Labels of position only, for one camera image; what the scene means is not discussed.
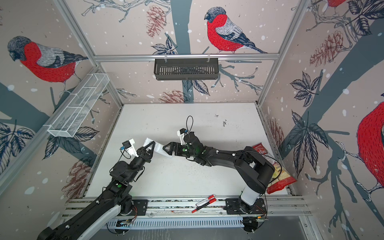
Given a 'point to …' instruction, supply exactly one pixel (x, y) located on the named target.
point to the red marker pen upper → (209, 197)
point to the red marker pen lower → (211, 201)
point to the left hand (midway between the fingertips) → (153, 143)
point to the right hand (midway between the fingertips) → (167, 151)
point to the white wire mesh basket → (70, 116)
